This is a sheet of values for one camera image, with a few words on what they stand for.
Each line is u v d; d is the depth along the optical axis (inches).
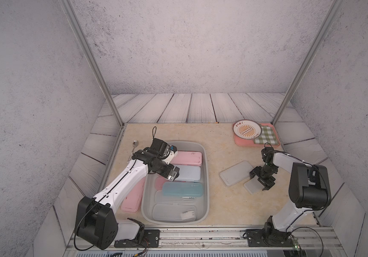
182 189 33.6
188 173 35.4
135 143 42.5
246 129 45.3
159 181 35.0
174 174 28.5
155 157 23.7
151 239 28.8
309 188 18.8
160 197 33.6
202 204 32.5
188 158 38.4
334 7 27.5
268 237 26.3
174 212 31.4
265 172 31.0
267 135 44.0
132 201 32.6
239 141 43.6
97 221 15.7
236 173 35.7
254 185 34.7
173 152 29.4
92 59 34.2
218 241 28.6
